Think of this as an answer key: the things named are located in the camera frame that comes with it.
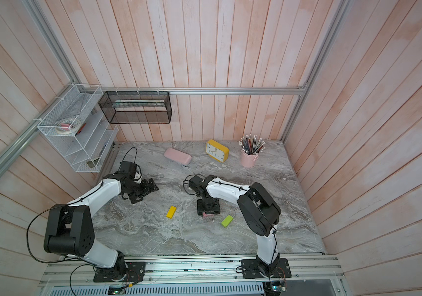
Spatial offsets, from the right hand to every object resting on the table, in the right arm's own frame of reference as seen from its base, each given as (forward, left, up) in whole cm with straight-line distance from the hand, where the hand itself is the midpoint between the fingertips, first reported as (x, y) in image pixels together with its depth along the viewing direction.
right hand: (206, 213), depth 90 cm
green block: (-4, -10, 0) cm, 11 cm away
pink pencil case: (+35, +19, +2) cm, 40 cm away
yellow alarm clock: (+36, -6, +6) cm, 37 cm away
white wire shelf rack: (+15, +51, +30) cm, 61 cm away
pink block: (-2, -1, +1) cm, 2 cm away
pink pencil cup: (+31, -23, +4) cm, 39 cm away
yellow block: (0, +18, 0) cm, 18 cm away
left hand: (+7, +27, +6) cm, 29 cm away
